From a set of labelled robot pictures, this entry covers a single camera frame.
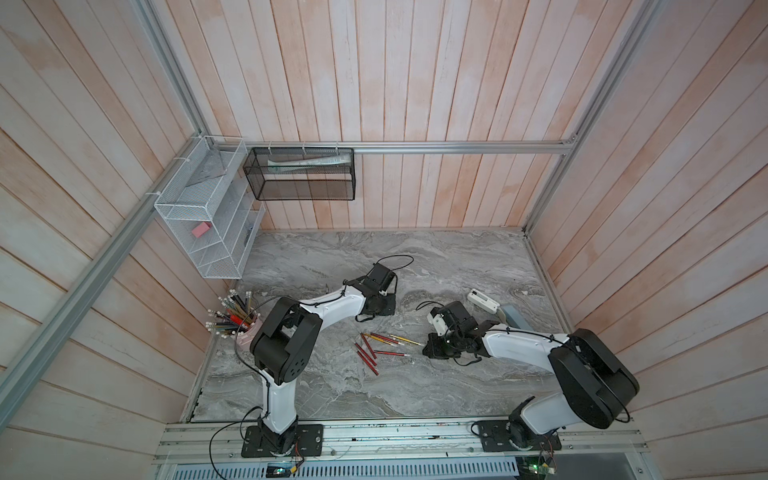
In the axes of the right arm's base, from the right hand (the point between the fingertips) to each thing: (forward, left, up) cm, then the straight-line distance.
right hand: (423, 349), depth 89 cm
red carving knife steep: (+1, +17, 0) cm, 17 cm away
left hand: (+12, +11, +3) cm, 16 cm away
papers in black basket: (+43, +41, +36) cm, 69 cm away
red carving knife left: (-2, +18, +1) cm, 18 cm away
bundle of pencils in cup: (+3, +54, +14) cm, 55 cm away
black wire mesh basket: (+55, +43, +25) cm, 74 cm away
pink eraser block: (+22, +65, +29) cm, 74 cm away
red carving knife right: (-1, +9, 0) cm, 10 cm away
